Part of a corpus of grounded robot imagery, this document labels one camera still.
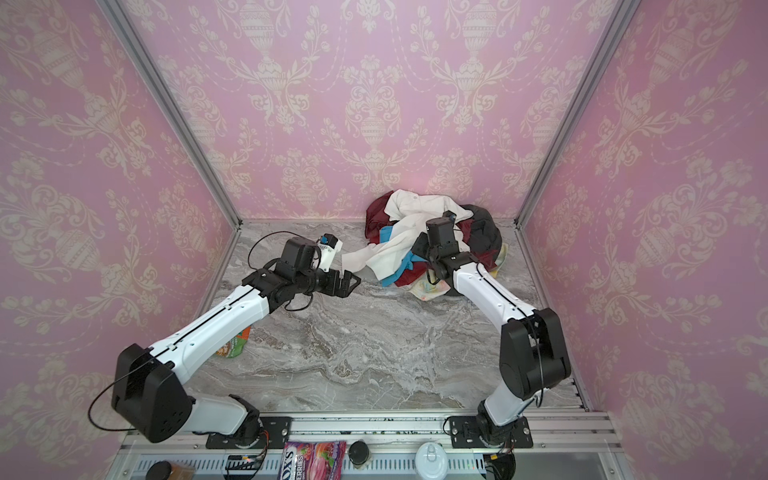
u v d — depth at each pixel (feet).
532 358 1.47
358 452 2.07
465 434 2.40
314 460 2.23
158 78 2.66
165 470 2.02
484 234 3.68
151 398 1.33
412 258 3.06
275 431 2.45
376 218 3.70
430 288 3.19
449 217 2.59
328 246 2.35
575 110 2.81
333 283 2.33
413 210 3.54
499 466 2.32
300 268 2.09
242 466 2.39
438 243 2.19
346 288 2.37
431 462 2.18
